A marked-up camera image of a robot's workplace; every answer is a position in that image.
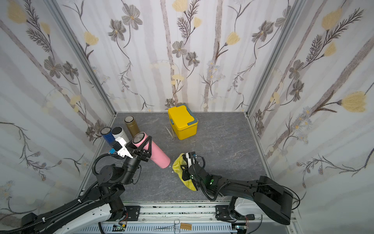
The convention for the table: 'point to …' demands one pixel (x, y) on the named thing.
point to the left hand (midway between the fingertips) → (146, 136)
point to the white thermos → (118, 131)
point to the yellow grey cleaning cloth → (180, 161)
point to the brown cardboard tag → (186, 226)
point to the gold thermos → (132, 125)
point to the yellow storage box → (184, 124)
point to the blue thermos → (106, 131)
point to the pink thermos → (158, 156)
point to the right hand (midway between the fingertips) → (181, 165)
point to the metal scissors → (176, 231)
